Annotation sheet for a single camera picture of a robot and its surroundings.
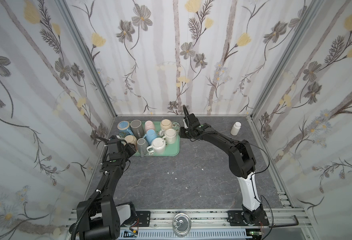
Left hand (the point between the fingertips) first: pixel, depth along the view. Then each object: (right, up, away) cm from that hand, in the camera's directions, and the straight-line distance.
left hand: (131, 141), depth 86 cm
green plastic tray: (+23, -7, +13) cm, 27 cm away
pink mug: (+8, +10, +15) cm, 20 cm away
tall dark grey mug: (0, +7, +13) cm, 15 cm away
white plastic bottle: (+69, +8, +17) cm, 71 cm away
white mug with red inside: (+15, -3, +7) cm, 17 cm away
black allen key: (+87, -40, -13) cm, 97 cm away
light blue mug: (+10, +4, +9) cm, 14 cm away
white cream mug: (+23, +3, +13) cm, 26 cm away
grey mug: (+5, -4, +5) cm, 8 cm away
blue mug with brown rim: (-10, +9, +12) cm, 18 cm away
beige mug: (+19, +11, +18) cm, 28 cm away
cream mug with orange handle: (-3, +1, +8) cm, 8 cm away
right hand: (+27, +8, +7) cm, 30 cm away
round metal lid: (+30, -35, -22) cm, 51 cm away
